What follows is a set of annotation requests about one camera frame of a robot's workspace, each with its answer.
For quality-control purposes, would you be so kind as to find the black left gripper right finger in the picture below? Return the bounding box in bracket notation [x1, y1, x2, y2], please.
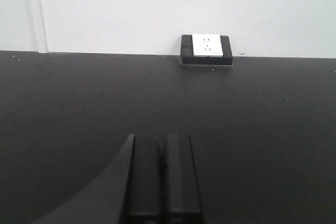
[160, 133, 204, 224]

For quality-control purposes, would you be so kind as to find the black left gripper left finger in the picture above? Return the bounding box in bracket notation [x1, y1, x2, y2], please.
[33, 134, 163, 224]

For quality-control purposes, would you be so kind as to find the white power socket black housing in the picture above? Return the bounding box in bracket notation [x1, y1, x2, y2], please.
[180, 34, 234, 66]

